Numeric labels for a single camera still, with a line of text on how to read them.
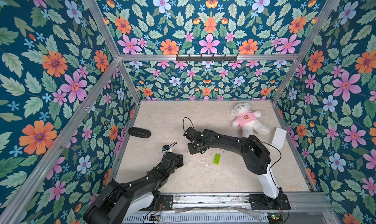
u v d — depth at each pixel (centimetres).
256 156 52
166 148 80
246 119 98
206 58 93
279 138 94
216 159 88
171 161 68
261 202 72
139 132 96
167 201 74
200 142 64
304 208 73
